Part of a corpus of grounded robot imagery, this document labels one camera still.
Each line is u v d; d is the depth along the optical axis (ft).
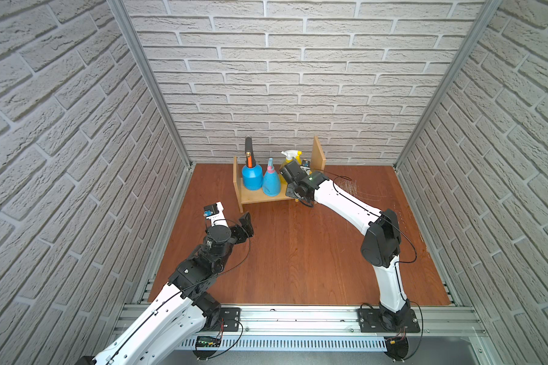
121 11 2.29
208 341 2.34
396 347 2.26
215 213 1.97
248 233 2.14
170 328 1.83
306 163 2.61
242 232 2.11
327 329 2.40
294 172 2.27
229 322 2.39
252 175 3.08
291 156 3.02
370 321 2.40
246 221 2.12
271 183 2.96
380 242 1.69
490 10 2.26
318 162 2.80
